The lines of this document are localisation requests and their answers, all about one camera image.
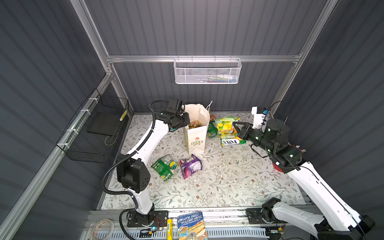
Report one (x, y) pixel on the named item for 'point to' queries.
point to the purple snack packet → (190, 165)
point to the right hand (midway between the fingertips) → (234, 124)
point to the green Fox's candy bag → (227, 132)
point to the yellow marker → (169, 229)
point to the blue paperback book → (191, 226)
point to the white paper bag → (195, 132)
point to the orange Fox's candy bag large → (194, 124)
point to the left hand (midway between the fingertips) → (189, 120)
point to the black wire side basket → (90, 131)
